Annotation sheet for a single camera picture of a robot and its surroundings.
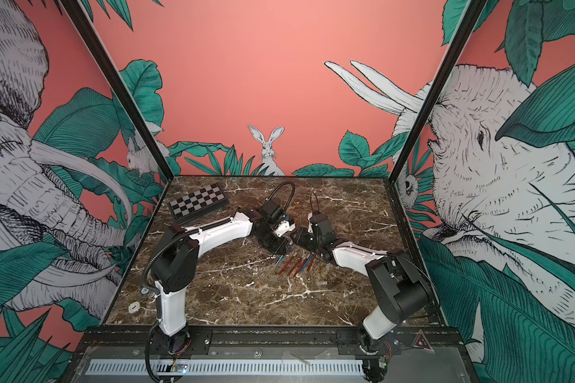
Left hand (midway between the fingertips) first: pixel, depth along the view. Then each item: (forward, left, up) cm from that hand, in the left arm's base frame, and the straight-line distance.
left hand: (288, 249), depth 88 cm
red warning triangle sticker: (-31, -41, -6) cm, 52 cm away
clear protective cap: (-10, -12, -7) cm, 18 cm away
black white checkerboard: (+26, +40, -3) cm, 48 cm away
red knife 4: (-3, -9, -7) cm, 12 cm away
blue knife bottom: (-3, -7, -6) cm, 10 cm away
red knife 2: (-6, -1, -8) cm, 9 cm away
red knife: (-4, +1, -7) cm, 8 cm away
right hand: (+6, -1, +2) cm, 6 cm away
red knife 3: (-6, -3, -7) cm, 10 cm away
